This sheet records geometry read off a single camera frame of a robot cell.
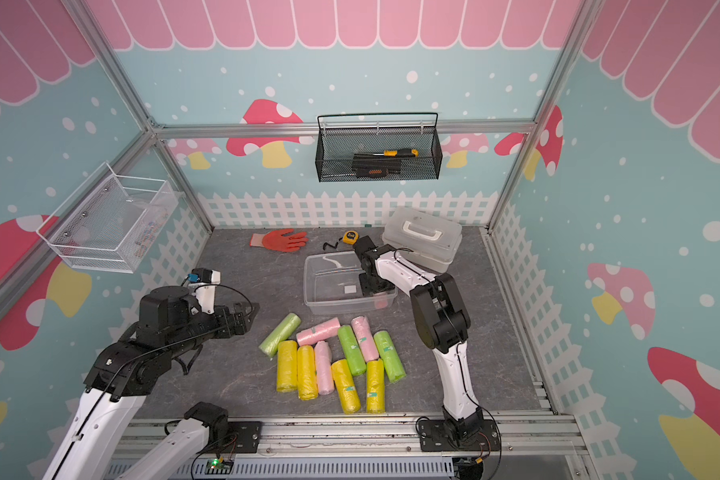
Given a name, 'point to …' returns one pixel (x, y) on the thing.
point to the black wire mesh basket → (335, 149)
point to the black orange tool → (372, 172)
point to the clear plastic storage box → (332, 285)
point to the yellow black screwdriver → (393, 153)
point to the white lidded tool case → (433, 239)
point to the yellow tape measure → (350, 237)
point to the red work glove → (279, 239)
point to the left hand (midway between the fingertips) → (243, 313)
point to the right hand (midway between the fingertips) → (376, 287)
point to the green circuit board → (217, 466)
